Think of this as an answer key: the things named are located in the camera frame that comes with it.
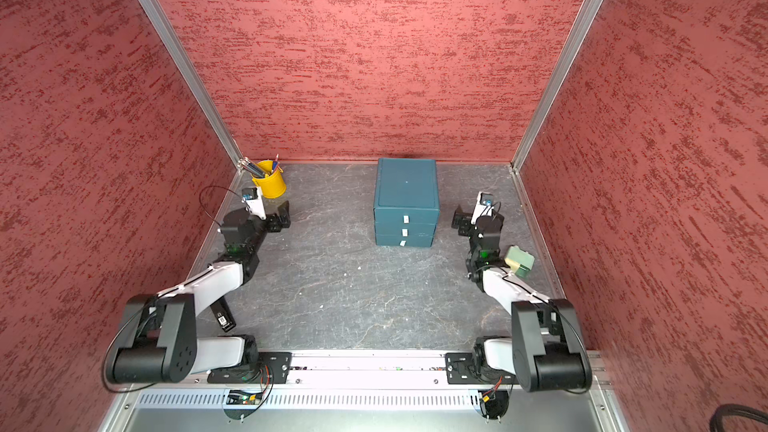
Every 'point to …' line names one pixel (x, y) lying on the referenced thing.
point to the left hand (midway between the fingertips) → (273, 205)
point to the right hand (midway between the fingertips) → (473, 209)
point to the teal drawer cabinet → (406, 202)
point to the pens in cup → (247, 164)
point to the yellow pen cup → (272, 185)
